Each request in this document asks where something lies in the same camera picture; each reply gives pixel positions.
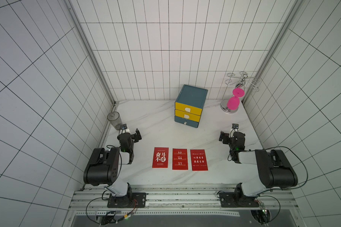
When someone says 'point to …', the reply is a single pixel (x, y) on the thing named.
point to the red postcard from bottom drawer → (198, 160)
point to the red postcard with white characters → (160, 157)
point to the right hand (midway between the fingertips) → (230, 130)
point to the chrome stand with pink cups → (231, 105)
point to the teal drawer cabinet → (192, 96)
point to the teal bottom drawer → (187, 122)
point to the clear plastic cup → (113, 117)
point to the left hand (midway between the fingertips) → (131, 132)
